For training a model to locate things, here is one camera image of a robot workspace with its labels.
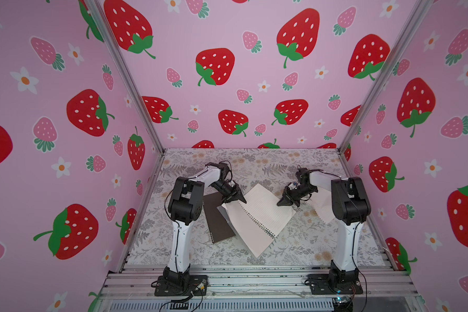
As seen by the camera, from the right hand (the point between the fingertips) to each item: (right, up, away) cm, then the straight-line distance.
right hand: (285, 208), depth 97 cm
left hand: (-21, +3, -5) cm, 21 cm away
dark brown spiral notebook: (-32, -4, -20) cm, 37 cm away
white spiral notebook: (-14, -4, -6) cm, 16 cm away
